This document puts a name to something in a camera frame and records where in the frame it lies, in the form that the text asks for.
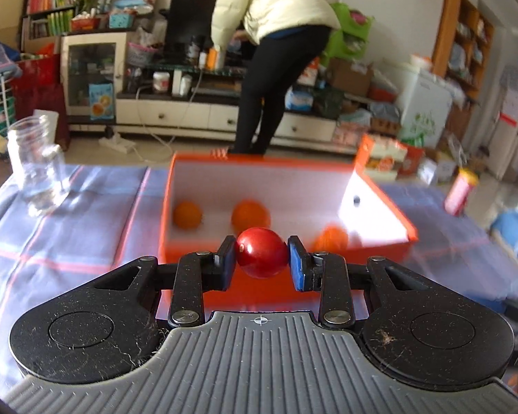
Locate small red tomato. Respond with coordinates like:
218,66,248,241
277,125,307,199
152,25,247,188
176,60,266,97
236,227,288,278

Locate plaid blue tablecloth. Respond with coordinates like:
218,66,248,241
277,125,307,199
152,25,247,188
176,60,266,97
0,166,518,396

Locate small orange right group back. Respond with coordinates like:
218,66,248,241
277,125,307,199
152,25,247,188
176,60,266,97
313,223,349,253

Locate small orange front left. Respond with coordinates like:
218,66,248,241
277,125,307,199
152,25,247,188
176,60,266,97
172,200,203,231

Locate orange rectangular box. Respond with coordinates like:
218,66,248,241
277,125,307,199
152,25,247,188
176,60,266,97
157,150,419,314

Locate pink cylindrical can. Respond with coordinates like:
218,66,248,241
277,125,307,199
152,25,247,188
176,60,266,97
443,168,479,216

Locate clear glass mug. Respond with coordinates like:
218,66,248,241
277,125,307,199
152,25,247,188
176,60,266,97
7,111,70,217

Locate large orange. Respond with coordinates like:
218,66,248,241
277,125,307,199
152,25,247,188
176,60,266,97
231,200,271,236

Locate white tv stand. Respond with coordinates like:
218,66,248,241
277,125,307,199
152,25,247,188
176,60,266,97
68,63,364,151

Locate white small refrigerator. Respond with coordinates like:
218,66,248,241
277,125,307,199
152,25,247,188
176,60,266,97
383,60,453,149

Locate brown cardboard box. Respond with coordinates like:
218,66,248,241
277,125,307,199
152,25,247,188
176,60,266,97
326,58,373,96

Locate white glass door cabinet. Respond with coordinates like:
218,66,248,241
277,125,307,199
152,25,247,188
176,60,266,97
60,30,128,122

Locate green stacked storage bins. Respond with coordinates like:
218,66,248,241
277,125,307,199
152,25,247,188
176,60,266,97
321,3,374,66

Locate wooden shelf unit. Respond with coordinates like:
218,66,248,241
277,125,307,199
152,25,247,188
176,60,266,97
432,0,495,100

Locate black flat television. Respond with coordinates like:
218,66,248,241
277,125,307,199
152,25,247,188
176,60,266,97
163,0,216,63

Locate black bookshelf with books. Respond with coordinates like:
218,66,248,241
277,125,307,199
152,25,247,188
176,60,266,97
20,0,113,52

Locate person in white jacket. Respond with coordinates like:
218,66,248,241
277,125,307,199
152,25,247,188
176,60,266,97
210,0,340,158

